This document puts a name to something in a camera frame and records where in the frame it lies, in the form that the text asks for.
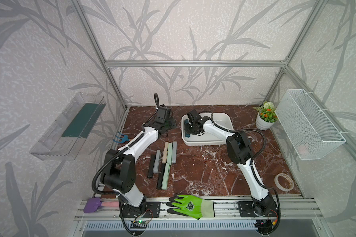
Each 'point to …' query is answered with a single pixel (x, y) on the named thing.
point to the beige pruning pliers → (164, 158)
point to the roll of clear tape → (284, 182)
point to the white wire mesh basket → (311, 136)
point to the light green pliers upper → (169, 160)
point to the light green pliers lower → (164, 186)
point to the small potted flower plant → (267, 116)
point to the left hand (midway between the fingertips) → (173, 121)
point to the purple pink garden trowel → (92, 204)
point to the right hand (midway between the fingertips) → (185, 129)
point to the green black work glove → (191, 206)
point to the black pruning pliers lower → (159, 186)
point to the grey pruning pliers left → (156, 163)
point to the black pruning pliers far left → (151, 168)
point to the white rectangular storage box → (207, 138)
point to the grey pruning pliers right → (174, 152)
